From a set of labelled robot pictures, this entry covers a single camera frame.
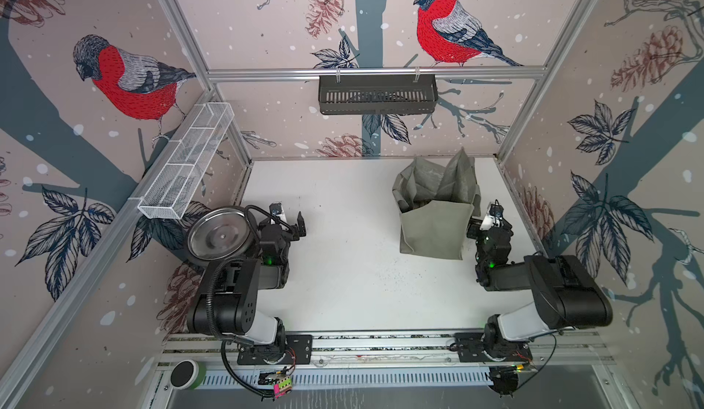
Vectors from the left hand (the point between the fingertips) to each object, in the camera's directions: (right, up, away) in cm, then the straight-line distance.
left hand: (290, 208), depth 91 cm
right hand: (+66, 0, -1) cm, 66 cm away
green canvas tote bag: (+45, +3, -18) cm, 49 cm away
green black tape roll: (-19, -39, -25) cm, 50 cm away
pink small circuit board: (+5, -42, -25) cm, 49 cm away
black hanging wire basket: (+33, +44, +15) cm, 57 cm away
